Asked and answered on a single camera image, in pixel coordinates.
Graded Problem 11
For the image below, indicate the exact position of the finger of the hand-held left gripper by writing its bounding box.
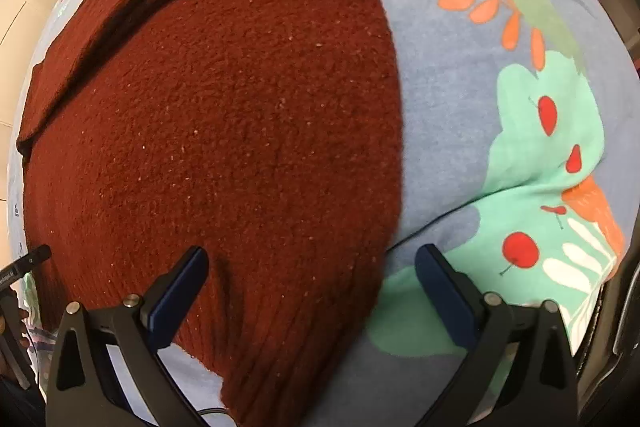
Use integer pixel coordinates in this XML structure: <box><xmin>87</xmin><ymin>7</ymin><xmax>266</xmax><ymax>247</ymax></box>
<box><xmin>15</xmin><ymin>244</ymin><xmax>53</xmax><ymax>270</ymax></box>

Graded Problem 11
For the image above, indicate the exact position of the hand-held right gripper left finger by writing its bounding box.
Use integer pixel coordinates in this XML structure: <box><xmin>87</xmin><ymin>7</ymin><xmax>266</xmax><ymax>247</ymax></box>
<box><xmin>46</xmin><ymin>246</ymin><xmax>210</xmax><ymax>427</ymax></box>

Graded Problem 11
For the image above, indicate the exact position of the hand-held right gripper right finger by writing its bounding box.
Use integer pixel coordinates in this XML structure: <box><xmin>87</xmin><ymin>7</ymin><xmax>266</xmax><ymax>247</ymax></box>
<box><xmin>414</xmin><ymin>244</ymin><xmax>581</xmax><ymax>427</ymax></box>

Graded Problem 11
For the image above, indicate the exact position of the dark red knit sweater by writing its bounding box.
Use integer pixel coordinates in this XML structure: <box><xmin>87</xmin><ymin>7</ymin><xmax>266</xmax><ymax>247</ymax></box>
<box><xmin>16</xmin><ymin>0</ymin><xmax>407</xmax><ymax>427</ymax></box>

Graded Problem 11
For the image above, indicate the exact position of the person's left hand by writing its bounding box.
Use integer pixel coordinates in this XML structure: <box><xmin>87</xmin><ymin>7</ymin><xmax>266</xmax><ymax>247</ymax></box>
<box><xmin>0</xmin><ymin>304</ymin><xmax>32</xmax><ymax>350</ymax></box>

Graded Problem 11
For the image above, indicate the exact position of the blue printed bed sheet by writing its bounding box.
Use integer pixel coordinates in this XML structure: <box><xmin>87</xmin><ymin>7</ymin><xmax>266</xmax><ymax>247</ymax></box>
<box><xmin>7</xmin><ymin>0</ymin><xmax>640</xmax><ymax>427</ymax></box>

